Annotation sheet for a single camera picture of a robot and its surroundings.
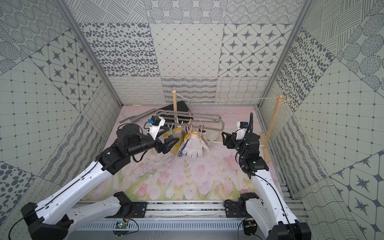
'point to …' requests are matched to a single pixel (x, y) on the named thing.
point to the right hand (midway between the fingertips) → (227, 134)
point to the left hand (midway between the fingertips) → (176, 135)
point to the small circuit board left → (120, 224)
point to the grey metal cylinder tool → (135, 118)
